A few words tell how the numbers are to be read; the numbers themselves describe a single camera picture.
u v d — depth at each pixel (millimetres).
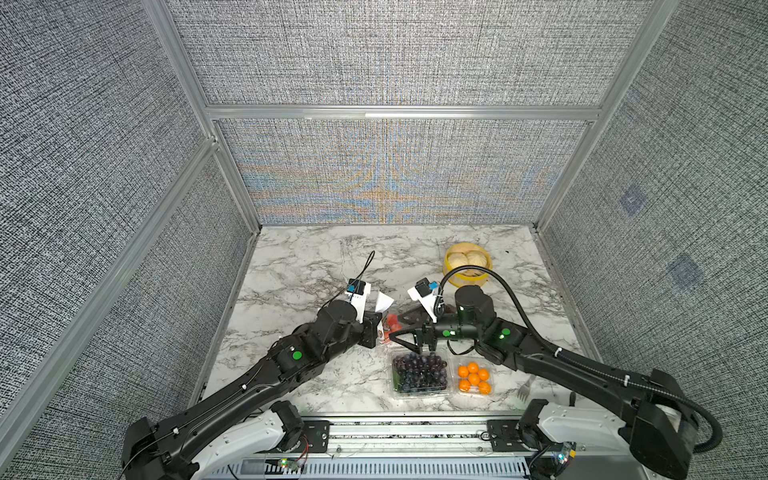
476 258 1031
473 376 810
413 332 615
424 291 635
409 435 750
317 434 733
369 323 618
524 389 799
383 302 717
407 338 654
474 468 702
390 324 671
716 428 402
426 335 616
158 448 399
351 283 634
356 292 625
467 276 1000
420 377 776
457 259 1005
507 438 733
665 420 399
